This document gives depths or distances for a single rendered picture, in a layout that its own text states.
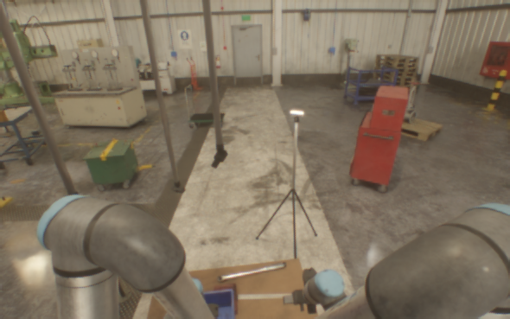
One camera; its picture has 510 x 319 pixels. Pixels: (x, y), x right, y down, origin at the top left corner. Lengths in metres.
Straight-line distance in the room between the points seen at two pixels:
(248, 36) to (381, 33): 5.09
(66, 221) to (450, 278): 0.58
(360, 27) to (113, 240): 10.93
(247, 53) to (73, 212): 9.92
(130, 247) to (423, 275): 0.43
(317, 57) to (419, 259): 10.39
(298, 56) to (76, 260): 10.28
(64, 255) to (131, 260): 0.14
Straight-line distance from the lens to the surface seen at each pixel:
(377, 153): 3.32
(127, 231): 0.47
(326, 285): 0.92
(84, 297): 0.60
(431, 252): 0.41
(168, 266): 0.50
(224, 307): 1.50
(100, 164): 3.77
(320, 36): 10.64
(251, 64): 10.31
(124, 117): 6.24
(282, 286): 1.75
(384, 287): 0.42
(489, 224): 0.47
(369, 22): 11.24
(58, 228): 0.56
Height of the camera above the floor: 1.90
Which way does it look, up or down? 27 degrees down
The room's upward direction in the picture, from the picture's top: 2 degrees counter-clockwise
